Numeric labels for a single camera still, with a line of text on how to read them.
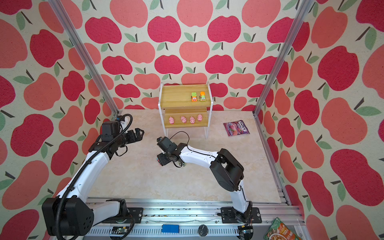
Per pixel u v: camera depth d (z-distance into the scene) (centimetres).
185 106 79
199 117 93
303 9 70
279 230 69
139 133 76
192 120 93
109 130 61
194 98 80
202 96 80
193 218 74
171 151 68
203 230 62
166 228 70
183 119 93
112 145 57
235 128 108
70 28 77
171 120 93
